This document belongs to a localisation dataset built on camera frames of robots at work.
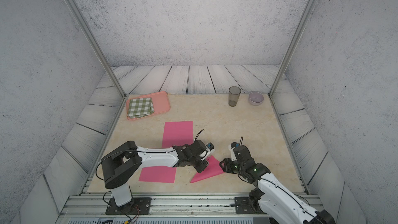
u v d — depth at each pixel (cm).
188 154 68
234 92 105
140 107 112
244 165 62
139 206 73
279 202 49
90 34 88
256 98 115
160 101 117
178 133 104
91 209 75
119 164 50
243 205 73
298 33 87
